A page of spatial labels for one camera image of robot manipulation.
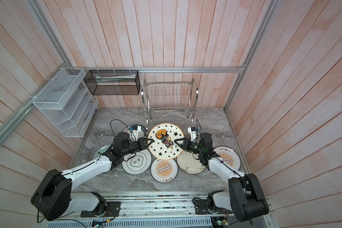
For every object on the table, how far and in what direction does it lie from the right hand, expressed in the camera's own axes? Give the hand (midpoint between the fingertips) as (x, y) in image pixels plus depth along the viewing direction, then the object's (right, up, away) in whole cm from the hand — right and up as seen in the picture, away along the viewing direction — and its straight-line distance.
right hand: (175, 141), depth 82 cm
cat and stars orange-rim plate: (-6, -3, -2) cm, 7 cm away
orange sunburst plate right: (+37, -11, +11) cm, 41 cm away
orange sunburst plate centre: (-6, -19, +4) cm, 21 cm away
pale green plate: (-50, -8, +13) cm, 53 cm away
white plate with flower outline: (-23, -16, +8) cm, 29 cm away
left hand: (-12, -1, -2) cm, 12 cm away
